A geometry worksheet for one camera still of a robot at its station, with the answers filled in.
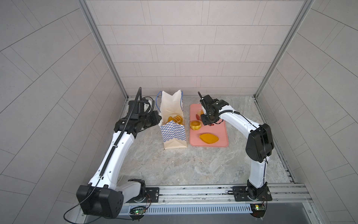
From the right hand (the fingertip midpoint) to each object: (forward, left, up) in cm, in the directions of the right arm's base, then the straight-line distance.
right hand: (204, 121), depth 90 cm
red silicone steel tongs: (-8, -2, +7) cm, 11 cm away
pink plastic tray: (-2, -11, -7) cm, 13 cm away
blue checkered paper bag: (-11, +20, +4) cm, 23 cm away
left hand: (-6, +23, +16) cm, 29 cm away
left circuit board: (-45, +37, -6) cm, 59 cm away
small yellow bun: (0, +6, -4) cm, 7 cm away
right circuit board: (-47, -21, -12) cm, 53 cm away
